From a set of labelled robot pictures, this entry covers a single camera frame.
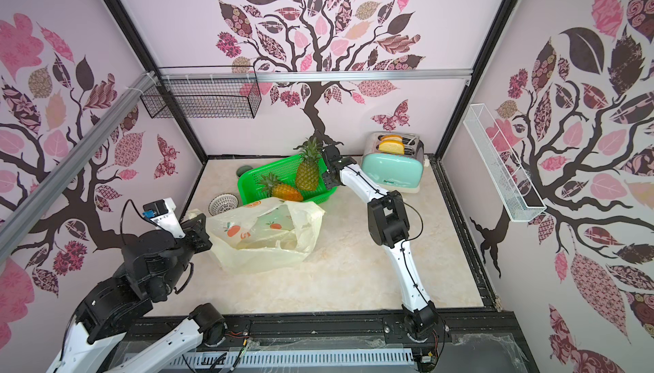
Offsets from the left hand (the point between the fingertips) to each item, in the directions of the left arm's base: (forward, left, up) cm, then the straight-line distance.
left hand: (204, 222), depth 62 cm
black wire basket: (+76, +29, -13) cm, 83 cm away
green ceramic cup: (+40, +7, -24) cm, 47 cm away
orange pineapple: (+28, -11, -22) cm, 37 cm away
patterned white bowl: (+26, +13, -28) cm, 40 cm away
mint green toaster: (+35, -56, -15) cm, 68 cm away
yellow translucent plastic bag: (+9, -8, -26) cm, 29 cm away
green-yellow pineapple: (+37, -23, -19) cm, 47 cm away
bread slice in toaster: (+40, -56, -12) cm, 70 cm away
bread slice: (+44, -56, -12) cm, 72 cm away
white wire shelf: (+14, -89, -6) cm, 90 cm away
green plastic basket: (+38, -12, -23) cm, 46 cm away
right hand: (+34, -35, -25) cm, 55 cm away
